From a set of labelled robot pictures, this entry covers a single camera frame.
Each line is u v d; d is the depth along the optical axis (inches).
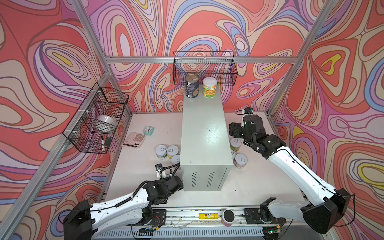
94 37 30.8
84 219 18.1
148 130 41.6
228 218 27.1
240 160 34.7
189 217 29.5
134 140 39.9
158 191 22.7
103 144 28.3
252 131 21.3
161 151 36.1
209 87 29.5
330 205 14.8
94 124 27.6
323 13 28.1
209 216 28.3
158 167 28.1
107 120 28.9
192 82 28.4
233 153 35.6
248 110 25.2
